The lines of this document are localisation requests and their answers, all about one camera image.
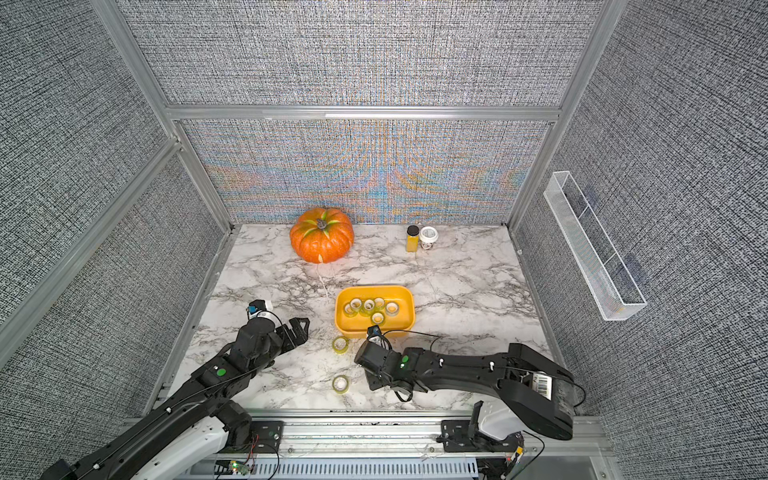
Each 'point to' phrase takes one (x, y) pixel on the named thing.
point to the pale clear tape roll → (379, 302)
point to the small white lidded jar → (428, 236)
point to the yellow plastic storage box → (357, 326)
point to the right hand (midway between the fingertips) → (371, 364)
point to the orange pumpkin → (322, 235)
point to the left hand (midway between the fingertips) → (303, 324)
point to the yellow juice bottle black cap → (412, 244)
